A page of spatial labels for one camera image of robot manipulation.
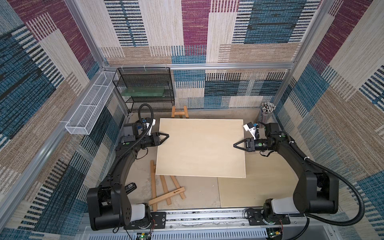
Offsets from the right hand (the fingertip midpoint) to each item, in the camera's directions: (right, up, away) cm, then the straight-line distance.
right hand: (236, 148), depth 78 cm
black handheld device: (-56, -22, +3) cm, 60 cm away
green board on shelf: (-54, +33, +18) cm, 65 cm away
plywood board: (+13, -13, -5) cm, 20 cm away
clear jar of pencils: (+25, +20, +19) cm, 37 cm away
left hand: (-35, +6, +3) cm, 36 cm away
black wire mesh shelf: (-57, +40, +30) cm, 76 cm away
